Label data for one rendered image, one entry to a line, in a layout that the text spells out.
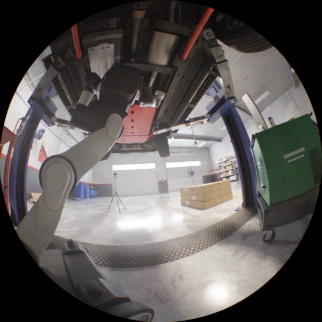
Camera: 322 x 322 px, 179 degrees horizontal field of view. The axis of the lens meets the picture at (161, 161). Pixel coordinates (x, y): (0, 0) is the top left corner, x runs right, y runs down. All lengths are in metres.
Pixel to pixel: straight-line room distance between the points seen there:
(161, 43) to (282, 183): 1.45
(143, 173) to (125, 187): 2.17
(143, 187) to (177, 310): 9.43
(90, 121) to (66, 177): 0.27
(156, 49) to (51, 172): 1.24
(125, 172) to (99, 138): 9.37
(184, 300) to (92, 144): 0.76
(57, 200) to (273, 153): 0.99
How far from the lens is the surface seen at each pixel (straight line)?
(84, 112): 0.50
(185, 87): 1.66
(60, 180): 0.34
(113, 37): 1.15
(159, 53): 1.26
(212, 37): 1.09
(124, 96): 0.59
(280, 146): 0.80
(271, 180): 0.74
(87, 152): 0.42
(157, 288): 0.63
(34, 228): 0.43
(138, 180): 9.62
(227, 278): 0.66
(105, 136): 0.45
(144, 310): 0.39
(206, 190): 1.98
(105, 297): 0.38
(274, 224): 0.81
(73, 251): 0.64
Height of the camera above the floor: 0.52
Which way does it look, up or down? 15 degrees up
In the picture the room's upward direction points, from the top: 6 degrees counter-clockwise
